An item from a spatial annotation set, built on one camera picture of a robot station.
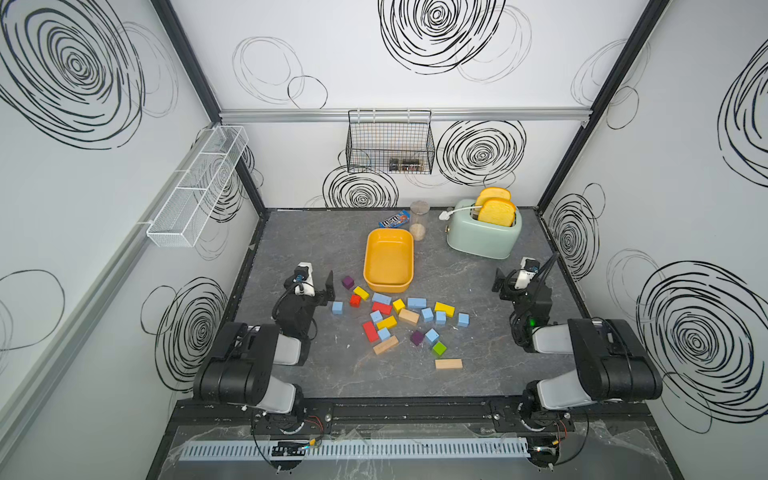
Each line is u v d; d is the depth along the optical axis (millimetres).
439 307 922
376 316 888
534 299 688
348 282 965
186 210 738
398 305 911
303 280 737
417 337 862
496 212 929
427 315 889
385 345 846
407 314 892
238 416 752
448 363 828
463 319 889
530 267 773
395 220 1156
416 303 941
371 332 875
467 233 974
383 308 919
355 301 934
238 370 439
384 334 852
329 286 809
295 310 668
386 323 889
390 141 1239
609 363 447
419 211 1020
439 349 829
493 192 947
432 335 850
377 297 941
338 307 913
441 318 891
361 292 962
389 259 1035
